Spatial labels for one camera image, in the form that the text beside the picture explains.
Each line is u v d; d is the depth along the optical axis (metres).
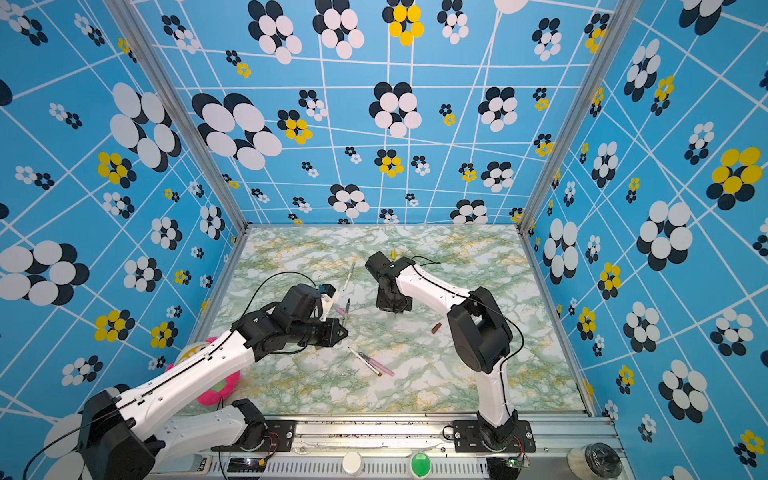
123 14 0.68
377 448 0.72
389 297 0.77
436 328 0.92
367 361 0.85
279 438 0.73
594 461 0.62
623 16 0.68
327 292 0.71
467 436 0.73
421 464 0.62
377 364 0.85
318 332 0.66
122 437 0.38
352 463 0.64
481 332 0.50
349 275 1.05
